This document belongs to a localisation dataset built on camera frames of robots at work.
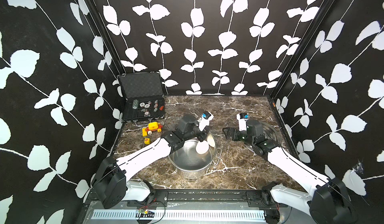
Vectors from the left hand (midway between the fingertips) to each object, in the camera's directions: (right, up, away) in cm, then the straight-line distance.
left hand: (211, 124), depth 76 cm
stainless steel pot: (-11, -25, +11) cm, 30 cm away
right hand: (+10, -2, +7) cm, 12 cm away
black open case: (-50, +18, +37) cm, 65 cm away
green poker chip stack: (-54, +11, +35) cm, 65 cm away
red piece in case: (-34, +8, +34) cm, 49 cm away
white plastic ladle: (-4, -15, +11) cm, 19 cm away
